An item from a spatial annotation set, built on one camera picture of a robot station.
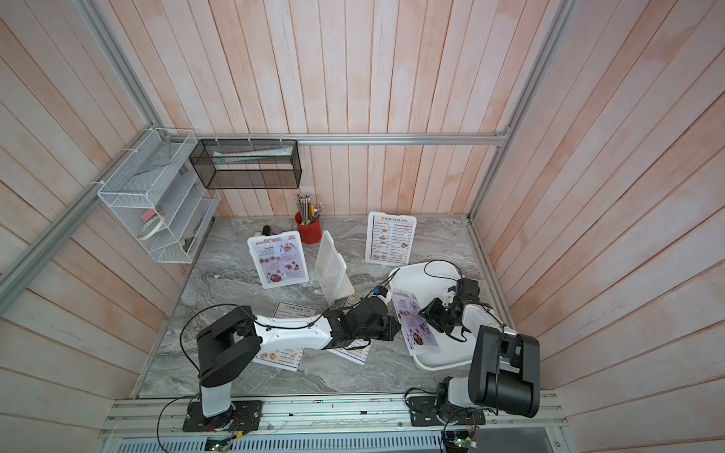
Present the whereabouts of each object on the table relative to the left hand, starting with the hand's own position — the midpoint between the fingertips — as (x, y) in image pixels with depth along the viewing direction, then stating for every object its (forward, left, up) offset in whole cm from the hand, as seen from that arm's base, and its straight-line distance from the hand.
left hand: (400, 332), depth 81 cm
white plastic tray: (+18, -11, 0) cm, 21 cm away
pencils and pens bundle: (+44, +31, +6) cm, 54 cm away
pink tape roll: (+27, +75, +21) cm, 82 cm away
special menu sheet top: (+24, +38, +5) cm, 45 cm away
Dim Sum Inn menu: (-6, +34, -7) cm, 35 cm away
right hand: (+9, -10, -6) cm, 15 cm away
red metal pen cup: (+41, +31, -3) cm, 52 cm away
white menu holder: (+23, +46, +11) cm, 53 cm away
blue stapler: (+42, +49, -3) cm, 65 cm away
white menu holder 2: (+25, +22, -5) cm, 34 cm away
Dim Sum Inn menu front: (-5, +13, -7) cm, 15 cm away
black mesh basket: (+58, +54, +18) cm, 82 cm away
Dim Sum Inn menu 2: (+32, +1, +5) cm, 33 cm away
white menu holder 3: (+33, +9, +4) cm, 34 cm away
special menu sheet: (0, -5, -1) cm, 5 cm away
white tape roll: (+24, +74, +19) cm, 80 cm away
